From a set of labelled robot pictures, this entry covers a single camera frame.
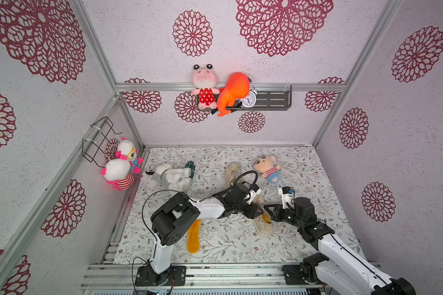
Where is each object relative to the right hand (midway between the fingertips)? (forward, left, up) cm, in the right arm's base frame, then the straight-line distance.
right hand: (264, 205), depth 82 cm
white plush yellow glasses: (+25, +69, +9) cm, 74 cm away
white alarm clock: (+43, +6, +25) cm, 51 cm away
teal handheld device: (+25, +36, -4) cm, 44 cm away
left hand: (+1, +1, -7) cm, 7 cm away
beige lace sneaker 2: (-8, 0, -6) cm, 10 cm away
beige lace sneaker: (+24, +14, -6) cm, 28 cm away
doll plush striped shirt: (+27, -4, -5) cm, 28 cm away
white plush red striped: (+11, +68, +9) cm, 70 cm away
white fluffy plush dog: (+12, +41, +4) cm, 43 cm away
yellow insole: (-4, -1, -4) cm, 6 cm away
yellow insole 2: (-12, +32, -9) cm, 35 cm away
